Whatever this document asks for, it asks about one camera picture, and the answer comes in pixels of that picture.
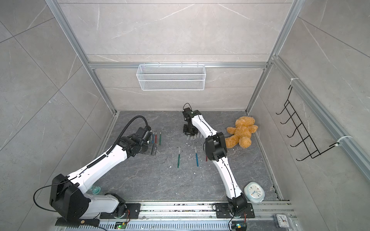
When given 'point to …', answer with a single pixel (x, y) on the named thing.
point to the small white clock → (282, 221)
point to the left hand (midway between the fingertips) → (150, 145)
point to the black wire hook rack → (298, 137)
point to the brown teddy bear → (244, 126)
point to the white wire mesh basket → (185, 76)
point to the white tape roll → (254, 192)
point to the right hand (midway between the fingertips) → (189, 134)
